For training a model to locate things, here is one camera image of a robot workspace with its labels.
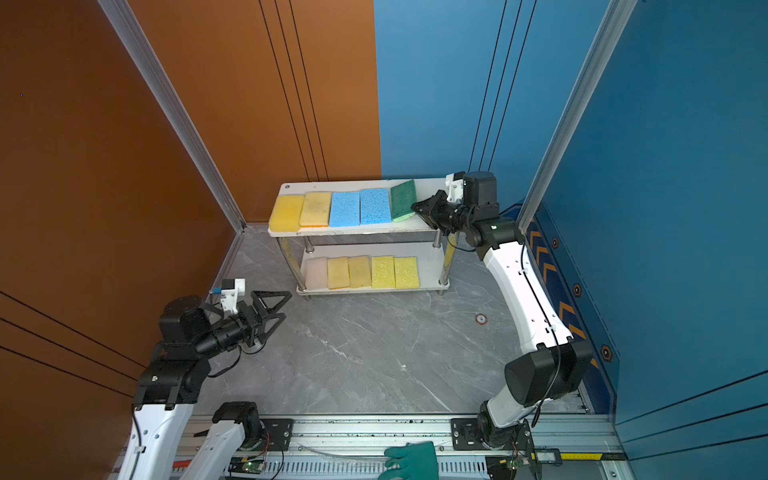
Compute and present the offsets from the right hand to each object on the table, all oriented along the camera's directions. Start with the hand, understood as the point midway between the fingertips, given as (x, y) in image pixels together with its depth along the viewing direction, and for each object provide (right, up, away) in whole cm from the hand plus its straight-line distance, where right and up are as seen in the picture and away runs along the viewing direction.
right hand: (408, 206), depth 71 cm
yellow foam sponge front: (-21, -18, +23) cm, 36 cm away
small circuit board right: (+23, -63, -1) cm, 67 cm away
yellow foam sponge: (-15, -18, +24) cm, 34 cm away
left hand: (-27, -22, -6) cm, 35 cm away
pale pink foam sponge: (-28, -19, +23) cm, 41 cm away
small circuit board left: (-40, -62, -1) cm, 74 cm away
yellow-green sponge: (-7, -18, +25) cm, 32 cm away
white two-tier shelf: (-17, -5, +44) cm, 48 cm away
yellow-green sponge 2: (0, -18, +25) cm, 31 cm away
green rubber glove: (+1, -59, -3) cm, 59 cm away
